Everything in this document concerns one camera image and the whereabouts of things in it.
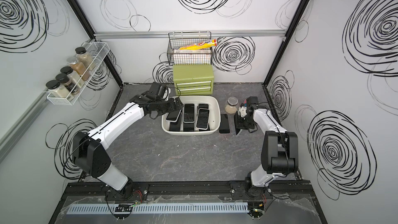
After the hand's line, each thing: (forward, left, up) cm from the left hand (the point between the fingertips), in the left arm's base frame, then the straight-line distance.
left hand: (177, 106), depth 84 cm
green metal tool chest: (+23, -7, -1) cm, 24 cm away
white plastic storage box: (+5, -13, -15) cm, 20 cm away
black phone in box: (-3, +3, -16) cm, 17 cm away
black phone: (0, -28, -17) cm, 33 cm away
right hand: (-4, -36, -12) cm, 38 cm away
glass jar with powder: (+9, -33, -9) cm, 35 cm away
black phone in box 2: (-3, -5, -16) cm, 17 cm away
